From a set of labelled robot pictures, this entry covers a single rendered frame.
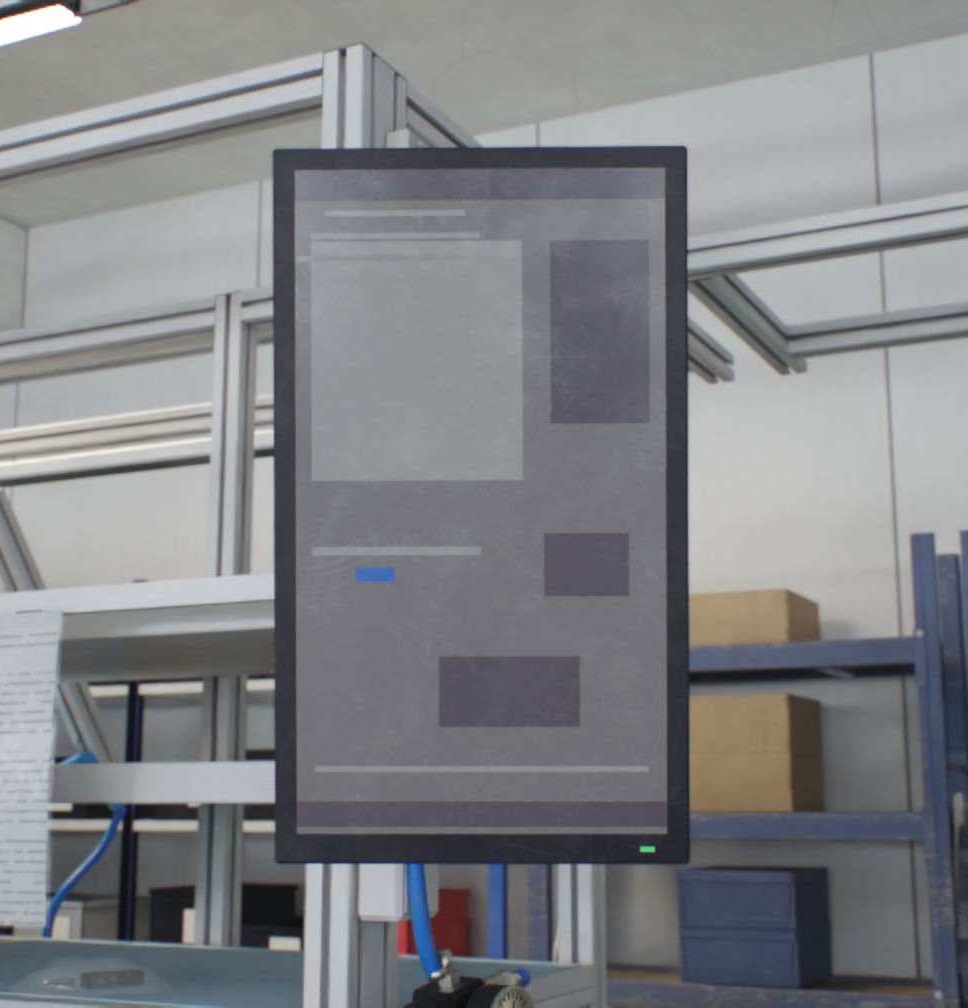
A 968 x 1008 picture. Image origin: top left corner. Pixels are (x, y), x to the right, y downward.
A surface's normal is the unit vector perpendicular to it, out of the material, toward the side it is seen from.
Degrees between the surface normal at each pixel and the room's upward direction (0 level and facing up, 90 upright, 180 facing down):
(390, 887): 90
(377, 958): 90
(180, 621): 90
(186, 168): 180
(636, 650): 101
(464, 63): 180
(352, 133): 90
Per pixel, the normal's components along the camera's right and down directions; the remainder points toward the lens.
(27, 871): -0.41, -0.15
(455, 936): 0.90, -0.08
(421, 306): -0.02, 0.00
